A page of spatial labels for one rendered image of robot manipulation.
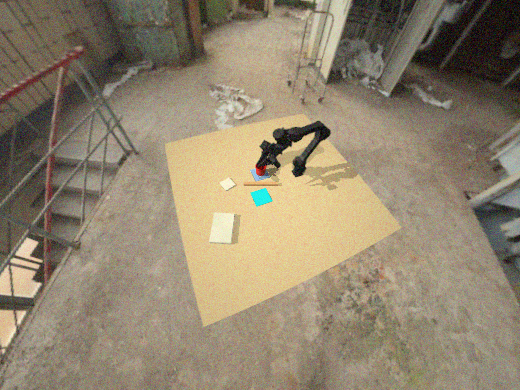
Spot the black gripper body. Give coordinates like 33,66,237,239
260,143,283,169

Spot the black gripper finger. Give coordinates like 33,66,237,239
256,150,265,165
258,155,273,167

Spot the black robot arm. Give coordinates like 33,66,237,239
261,121,330,177

